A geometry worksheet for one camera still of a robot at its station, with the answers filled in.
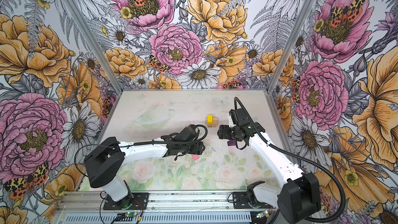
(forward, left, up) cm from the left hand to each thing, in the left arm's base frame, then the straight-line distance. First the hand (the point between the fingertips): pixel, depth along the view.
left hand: (197, 151), depth 86 cm
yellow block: (+22, -8, -1) cm, 23 cm away
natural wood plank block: (+18, -10, -2) cm, 21 cm away
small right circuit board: (-29, -29, -4) cm, 41 cm away
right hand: (+2, -14, +10) cm, 17 cm away
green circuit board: (-28, +31, -4) cm, 41 cm away
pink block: (-1, +1, -5) cm, 5 cm away
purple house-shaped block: (+6, -20, -3) cm, 21 cm away
